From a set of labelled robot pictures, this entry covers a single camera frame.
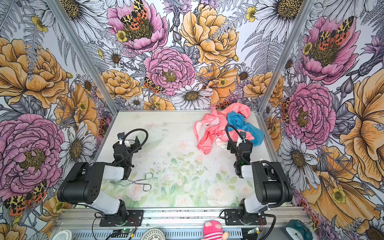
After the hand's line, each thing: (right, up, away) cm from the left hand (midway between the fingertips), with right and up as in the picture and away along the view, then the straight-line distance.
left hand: (130, 141), depth 93 cm
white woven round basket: (+21, -39, -24) cm, 50 cm away
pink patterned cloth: (+51, +9, +6) cm, 52 cm away
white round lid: (-16, -36, -29) cm, 49 cm away
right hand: (+67, 0, +1) cm, 67 cm away
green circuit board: (+8, -39, -22) cm, 45 cm away
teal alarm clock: (+84, -35, -27) cm, 95 cm away
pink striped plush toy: (+48, -35, -27) cm, 65 cm away
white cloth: (+57, -2, +6) cm, 57 cm away
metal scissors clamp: (+13, -24, -9) cm, 29 cm away
